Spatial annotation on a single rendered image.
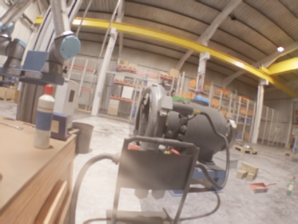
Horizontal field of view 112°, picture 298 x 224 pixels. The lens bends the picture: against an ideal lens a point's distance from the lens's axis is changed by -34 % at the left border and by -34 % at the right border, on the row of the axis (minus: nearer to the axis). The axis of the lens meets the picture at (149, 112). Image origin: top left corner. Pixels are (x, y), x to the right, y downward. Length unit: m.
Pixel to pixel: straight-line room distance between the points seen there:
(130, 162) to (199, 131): 0.92
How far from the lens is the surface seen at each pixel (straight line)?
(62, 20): 1.11
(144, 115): 1.48
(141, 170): 0.73
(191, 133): 1.43
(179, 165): 0.79
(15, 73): 1.39
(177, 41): 9.95
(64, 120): 0.71
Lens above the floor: 0.67
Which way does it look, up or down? 1 degrees up
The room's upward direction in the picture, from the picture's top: 11 degrees clockwise
